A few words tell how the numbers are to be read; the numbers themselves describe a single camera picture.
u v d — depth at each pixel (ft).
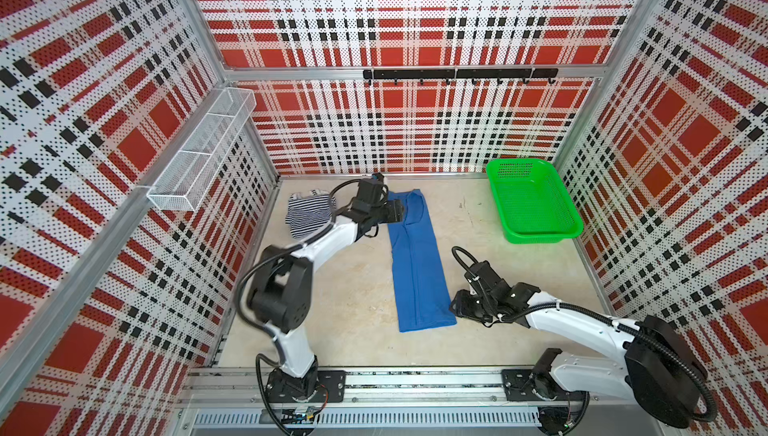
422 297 2.92
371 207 2.39
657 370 1.33
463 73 2.96
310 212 3.52
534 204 3.50
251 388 2.46
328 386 2.43
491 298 2.13
